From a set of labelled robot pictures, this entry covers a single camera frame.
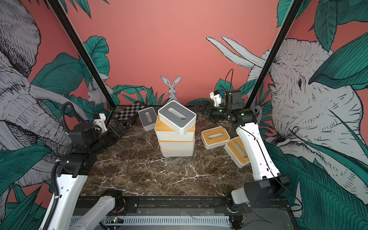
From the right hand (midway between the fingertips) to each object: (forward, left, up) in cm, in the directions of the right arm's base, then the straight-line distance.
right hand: (196, 109), depth 68 cm
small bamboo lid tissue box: (+8, -14, -36) cm, 40 cm away
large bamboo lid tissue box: (-6, +10, -23) cm, 26 cm away
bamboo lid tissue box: (-6, +16, -12) cm, 21 cm away
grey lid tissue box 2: (+25, +37, -36) cm, 57 cm away
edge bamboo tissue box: (-3, -27, -33) cm, 43 cm away
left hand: (-7, +31, -2) cm, 32 cm away
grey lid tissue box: (-2, +9, -4) cm, 10 cm away
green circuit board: (-41, +40, -37) cm, 68 cm away
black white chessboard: (+30, +51, -33) cm, 68 cm away
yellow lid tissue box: (-5, +6, -35) cm, 36 cm away
